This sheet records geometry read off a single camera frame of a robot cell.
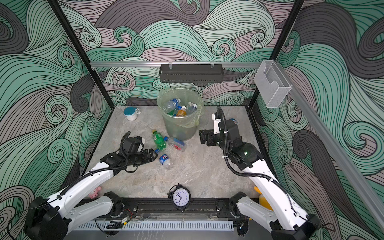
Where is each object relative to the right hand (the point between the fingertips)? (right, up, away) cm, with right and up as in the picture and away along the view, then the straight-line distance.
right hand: (208, 131), depth 70 cm
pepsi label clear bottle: (-23, -19, +16) cm, 34 cm away
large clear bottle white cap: (-21, +15, +26) cm, 37 cm away
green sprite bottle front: (-19, +10, +20) cm, 29 cm away
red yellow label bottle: (-13, +10, +17) cm, 23 cm away
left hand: (-29, -14, +11) cm, 34 cm away
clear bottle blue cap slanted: (-18, -11, +28) cm, 35 cm away
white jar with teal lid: (-51, +10, +37) cm, 64 cm away
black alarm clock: (-13, -34, +5) cm, 37 cm away
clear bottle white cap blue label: (-7, +12, +23) cm, 27 cm away
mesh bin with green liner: (-12, 0, +18) cm, 22 cm away
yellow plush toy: (+26, -33, -1) cm, 42 cm away
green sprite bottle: (-29, -11, +30) cm, 43 cm away
